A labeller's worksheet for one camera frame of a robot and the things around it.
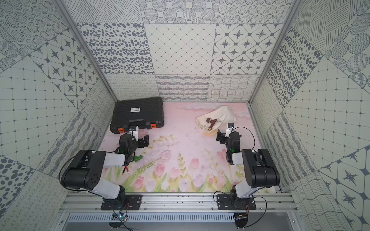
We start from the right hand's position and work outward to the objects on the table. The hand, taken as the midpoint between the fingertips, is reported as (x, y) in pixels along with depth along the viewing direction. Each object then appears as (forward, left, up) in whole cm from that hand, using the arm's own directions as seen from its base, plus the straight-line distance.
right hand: (225, 131), depth 95 cm
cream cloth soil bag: (+11, +6, -2) cm, 13 cm away
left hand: (-3, +58, 0) cm, 58 cm away
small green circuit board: (-48, +60, -6) cm, 77 cm away
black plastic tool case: (+15, +57, +1) cm, 59 cm away
